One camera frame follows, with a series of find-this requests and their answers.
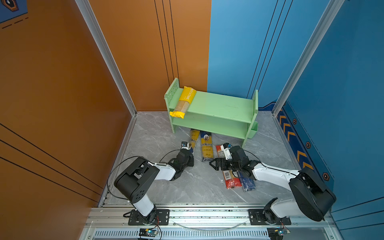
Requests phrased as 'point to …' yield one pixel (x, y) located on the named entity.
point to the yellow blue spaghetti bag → (194, 134)
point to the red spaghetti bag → (232, 177)
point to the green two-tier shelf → (227, 116)
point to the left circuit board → (147, 232)
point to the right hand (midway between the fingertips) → (214, 163)
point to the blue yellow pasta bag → (207, 145)
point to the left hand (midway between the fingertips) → (192, 154)
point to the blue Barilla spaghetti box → (247, 184)
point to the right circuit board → (277, 233)
